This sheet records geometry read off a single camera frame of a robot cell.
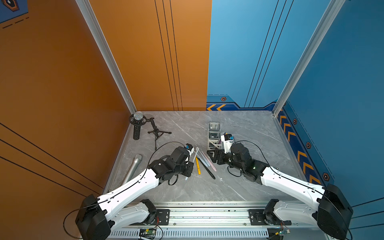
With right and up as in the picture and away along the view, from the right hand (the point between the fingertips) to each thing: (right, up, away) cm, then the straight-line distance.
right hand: (211, 151), depth 78 cm
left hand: (-9, -7, +1) cm, 12 cm away
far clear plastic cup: (+5, +13, +26) cm, 30 cm away
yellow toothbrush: (-7, -11, +13) cm, 19 cm away
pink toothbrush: (-1, -4, -7) cm, 8 cm away
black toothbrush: (-1, -13, +12) cm, 17 cm away
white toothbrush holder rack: (+3, +2, +11) cm, 12 cm away
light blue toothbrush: (-7, -6, +16) cm, 19 cm away
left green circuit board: (-31, -38, -6) cm, 49 cm away
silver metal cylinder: (-43, -7, +11) cm, 46 cm away
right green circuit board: (+32, -37, -8) cm, 50 cm away
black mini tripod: (-34, +8, +23) cm, 42 cm away
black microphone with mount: (-41, +17, +7) cm, 45 cm away
